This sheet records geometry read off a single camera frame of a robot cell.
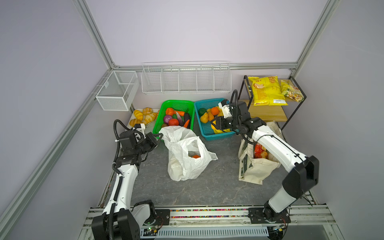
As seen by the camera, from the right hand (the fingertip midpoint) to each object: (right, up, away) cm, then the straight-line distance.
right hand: (215, 122), depth 81 cm
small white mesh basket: (-64, +22, +22) cm, 71 cm away
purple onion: (-32, +4, +28) cm, 42 cm away
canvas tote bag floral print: (+19, -24, -7) cm, 32 cm away
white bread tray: (-45, -3, +28) cm, 53 cm away
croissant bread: (-56, +6, +35) cm, 66 cm away
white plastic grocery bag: (-14, -15, -16) cm, 26 cm away
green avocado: (-7, +9, +34) cm, 36 cm away
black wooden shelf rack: (+28, +4, -5) cm, 29 cm away
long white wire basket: (-17, +30, +17) cm, 38 cm away
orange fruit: (-10, -16, -13) cm, 23 cm away
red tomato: (-27, +1, +25) cm, 36 cm away
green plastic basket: (-23, +14, +39) cm, 47 cm away
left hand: (-27, -7, -4) cm, 28 cm away
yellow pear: (-5, +4, +28) cm, 28 cm away
